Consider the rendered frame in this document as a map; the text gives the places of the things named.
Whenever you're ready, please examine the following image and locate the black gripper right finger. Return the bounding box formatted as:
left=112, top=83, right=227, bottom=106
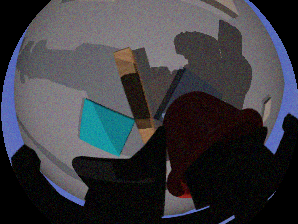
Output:
left=184, top=127, right=267, bottom=210

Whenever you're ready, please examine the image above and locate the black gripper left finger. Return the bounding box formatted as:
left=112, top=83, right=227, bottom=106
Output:
left=72, top=125, right=168, bottom=217

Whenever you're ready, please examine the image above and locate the dark red cup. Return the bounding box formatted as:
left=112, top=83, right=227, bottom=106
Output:
left=162, top=91, right=263, bottom=198

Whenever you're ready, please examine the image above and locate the grey flat square block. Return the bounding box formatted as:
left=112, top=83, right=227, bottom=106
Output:
left=262, top=97, right=271, bottom=121

